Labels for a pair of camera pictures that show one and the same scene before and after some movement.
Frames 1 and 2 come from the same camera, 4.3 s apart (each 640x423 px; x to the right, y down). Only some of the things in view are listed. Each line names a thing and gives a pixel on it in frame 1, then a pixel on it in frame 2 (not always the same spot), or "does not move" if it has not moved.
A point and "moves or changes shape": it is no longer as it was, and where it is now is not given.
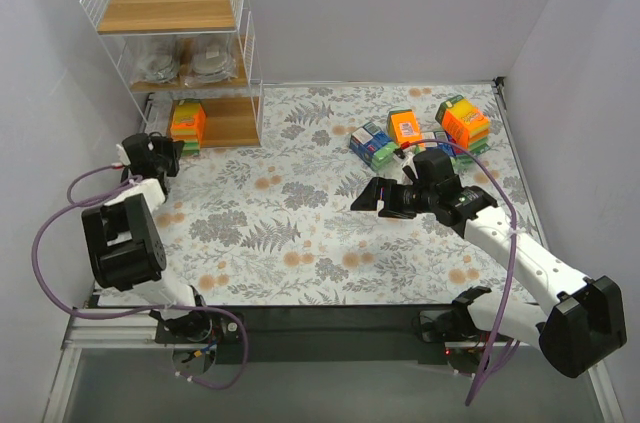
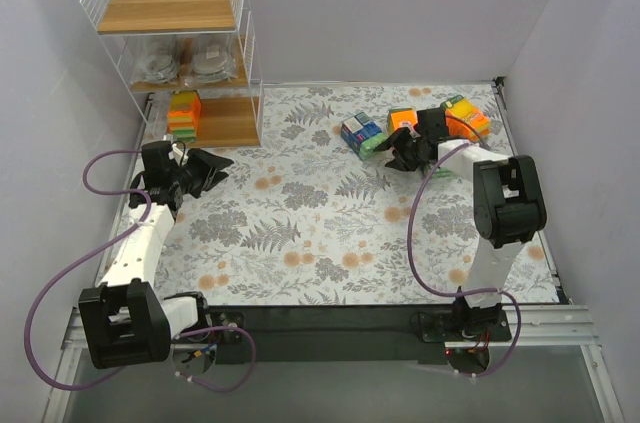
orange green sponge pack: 188,124 moves or changes shape
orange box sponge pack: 403,126 does not move
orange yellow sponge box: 467,126 does not move
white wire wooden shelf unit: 175,21 does not move
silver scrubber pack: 206,59 does not move
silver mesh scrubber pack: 151,58 does not move
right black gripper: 388,199 → 410,149
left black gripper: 167,152 → 191,173
